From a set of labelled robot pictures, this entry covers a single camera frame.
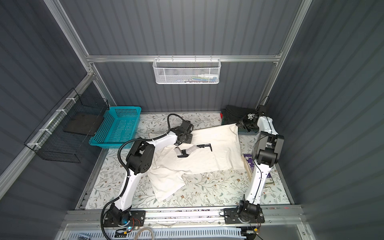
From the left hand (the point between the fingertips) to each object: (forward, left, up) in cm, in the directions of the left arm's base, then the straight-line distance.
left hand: (187, 138), depth 106 cm
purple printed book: (-21, -38, +3) cm, 44 cm away
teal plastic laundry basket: (+14, +50, +1) cm, 52 cm away
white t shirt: (-11, -21, 0) cm, 23 cm away
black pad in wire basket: (-7, +53, +27) cm, 60 cm away
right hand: (+3, -36, +10) cm, 37 cm away
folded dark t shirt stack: (+13, -32, +9) cm, 36 cm away
